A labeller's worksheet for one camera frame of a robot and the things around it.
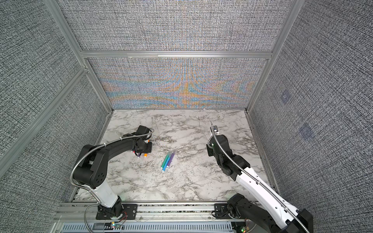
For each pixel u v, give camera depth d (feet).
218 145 1.71
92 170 1.55
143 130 2.56
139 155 3.04
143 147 2.55
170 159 3.00
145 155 2.95
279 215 1.31
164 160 2.98
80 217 2.27
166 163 2.94
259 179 1.54
